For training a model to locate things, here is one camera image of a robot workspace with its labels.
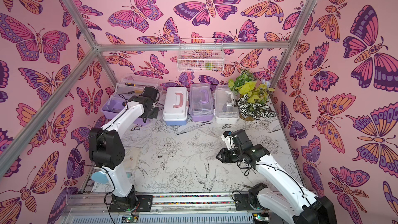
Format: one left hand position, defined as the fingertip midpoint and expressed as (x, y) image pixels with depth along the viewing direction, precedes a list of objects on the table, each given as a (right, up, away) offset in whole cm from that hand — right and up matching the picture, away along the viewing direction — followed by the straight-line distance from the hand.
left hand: (152, 112), depth 93 cm
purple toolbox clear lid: (+29, +8, +7) cm, 31 cm away
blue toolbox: (+13, +5, +6) cm, 15 cm away
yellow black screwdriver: (-12, +17, +1) cm, 21 cm away
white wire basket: (+29, +35, +2) cm, 46 cm away
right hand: (+39, -22, -15) cm, 47 cm away
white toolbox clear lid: (+46, +4, +16) cm, 49 cm away
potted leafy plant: (+57, +8, -8) cm, 58 cm away
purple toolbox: (-16, +15, 0) cm, 22 cm away
